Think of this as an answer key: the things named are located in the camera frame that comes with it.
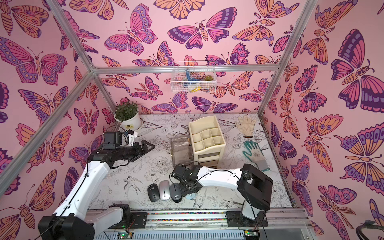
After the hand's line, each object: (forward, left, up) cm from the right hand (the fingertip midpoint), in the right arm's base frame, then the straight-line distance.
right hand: (185, 189), depth 81 cm
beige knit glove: (+49, -42, -3) cm, 65 cm away
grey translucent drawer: (+25, +5, -2) cm, 26 cm away
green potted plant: (+44, +41, +17) cm, 62 cm away
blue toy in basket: (+58, 0, +31) cm, 66 cm away
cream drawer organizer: (+17, -12, +21) cm, 30 cm away
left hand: (+15, +18, +17) cm, 29 cm away
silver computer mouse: (-1, +12, -1) cm, 12 cm away
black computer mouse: (-2, +18, -1) cm, 18 cm away
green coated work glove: (+22, -43, -1) cm, 49 cm away
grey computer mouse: (-2, +5, 0) cm, 5 cm away
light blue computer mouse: (-4, -4, +1) cm, 5 cm away
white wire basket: (+59, -3, +31) cm, 67 cm away
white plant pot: (+43, +40, +5) cm, 59 cm away
